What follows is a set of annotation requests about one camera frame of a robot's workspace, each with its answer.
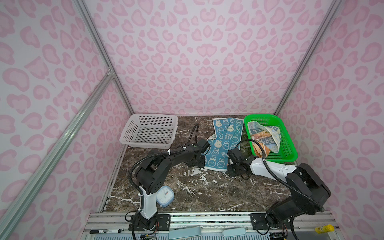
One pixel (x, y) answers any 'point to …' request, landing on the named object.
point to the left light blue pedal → (184, 232)
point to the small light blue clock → (165, 196)
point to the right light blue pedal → (231, 232)
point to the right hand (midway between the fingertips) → (231, 171)
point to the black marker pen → (110, 231)
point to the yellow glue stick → (324, 229)
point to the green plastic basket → (287, 153)
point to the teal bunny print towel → (226, 139)
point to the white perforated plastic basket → (150, 131)
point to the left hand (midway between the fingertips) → (201, 163)
